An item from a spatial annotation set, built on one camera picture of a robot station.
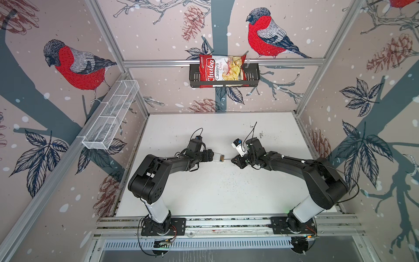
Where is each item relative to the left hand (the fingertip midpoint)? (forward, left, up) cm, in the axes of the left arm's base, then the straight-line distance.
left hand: (208, 153), depth 95 cm
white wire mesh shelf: (+6, +48, +27) cm, 55 cm away
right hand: (-6, -13, +1) cm, 15 cm away
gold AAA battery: (-2, -8, -3) cm, 9 cm away
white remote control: (-1, -5, -1) cm, 5 cm away
